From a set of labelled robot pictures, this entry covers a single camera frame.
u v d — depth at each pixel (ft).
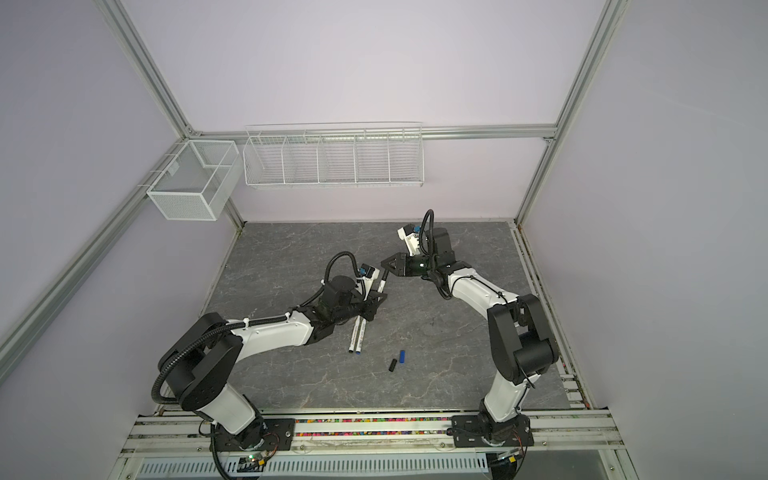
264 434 2.37
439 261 2.37
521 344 1.54
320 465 2.32
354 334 2.97
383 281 2.78
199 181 3.16
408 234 2.66
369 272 2.51
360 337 2.93
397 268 2.63
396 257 2.64
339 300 2.26
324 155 3.20
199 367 1.48
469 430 2.42
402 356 2.85
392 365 2.78
